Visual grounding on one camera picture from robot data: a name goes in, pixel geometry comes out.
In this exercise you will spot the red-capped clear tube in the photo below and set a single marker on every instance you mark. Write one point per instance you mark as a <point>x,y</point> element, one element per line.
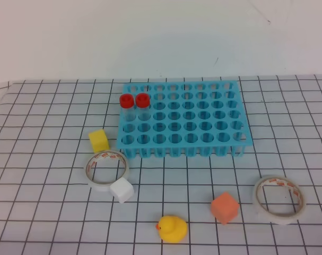
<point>143,104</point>

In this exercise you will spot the red-capped tube in rack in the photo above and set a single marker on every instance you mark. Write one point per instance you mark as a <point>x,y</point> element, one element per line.
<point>128,107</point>

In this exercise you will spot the blue test tube rack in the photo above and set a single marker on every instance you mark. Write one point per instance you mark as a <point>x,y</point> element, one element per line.
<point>191,118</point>

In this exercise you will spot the white black-grid cloth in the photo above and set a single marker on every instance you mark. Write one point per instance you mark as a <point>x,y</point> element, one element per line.
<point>46,207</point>

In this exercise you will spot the yellow foam cube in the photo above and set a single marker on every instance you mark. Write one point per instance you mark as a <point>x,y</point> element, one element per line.
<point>99,141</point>

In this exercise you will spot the white foam cube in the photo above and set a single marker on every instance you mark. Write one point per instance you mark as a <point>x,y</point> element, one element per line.
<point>122,190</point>

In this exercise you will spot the yellow rubber duck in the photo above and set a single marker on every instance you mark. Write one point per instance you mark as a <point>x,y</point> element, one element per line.
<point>172,229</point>

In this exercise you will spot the orange foam cube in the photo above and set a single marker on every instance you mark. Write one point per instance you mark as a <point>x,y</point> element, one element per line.
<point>224,208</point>

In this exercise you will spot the right white tape roll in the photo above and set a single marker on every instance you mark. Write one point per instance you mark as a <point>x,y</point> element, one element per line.
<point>279,219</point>

